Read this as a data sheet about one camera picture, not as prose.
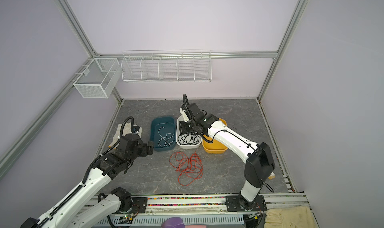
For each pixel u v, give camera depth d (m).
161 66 0.98
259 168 0.43
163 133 1.00
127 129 1.02
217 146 0.94
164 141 0.94
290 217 0.71
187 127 0.68
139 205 0.74
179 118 1.02
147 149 0.70
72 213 0.43
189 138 0.97
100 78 0.99
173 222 0.70
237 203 0.74
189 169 0.85
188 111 0.60
